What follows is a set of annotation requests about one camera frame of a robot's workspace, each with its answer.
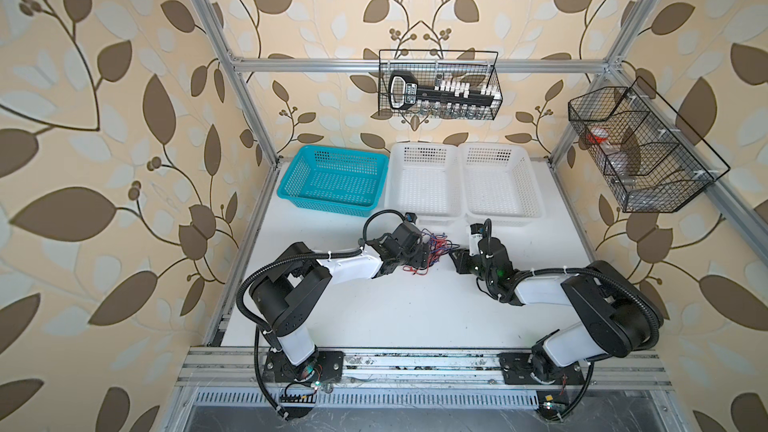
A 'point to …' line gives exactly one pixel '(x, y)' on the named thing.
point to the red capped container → (598, 135)
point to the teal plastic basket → (340, 180)
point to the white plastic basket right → (501, 184)
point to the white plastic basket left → (426, 179)
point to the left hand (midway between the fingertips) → (423, 248)
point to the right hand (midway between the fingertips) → (452, 254)
